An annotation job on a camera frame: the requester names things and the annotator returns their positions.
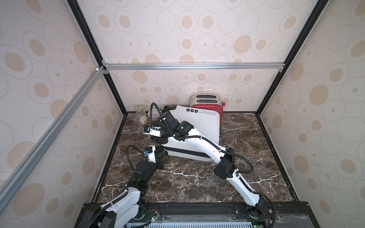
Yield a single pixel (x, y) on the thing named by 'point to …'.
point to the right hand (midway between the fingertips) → (160, 130)
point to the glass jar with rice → (140, 110)
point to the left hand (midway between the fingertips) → (168, 152)
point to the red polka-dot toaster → (208, 101)
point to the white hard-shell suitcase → (206, 121)
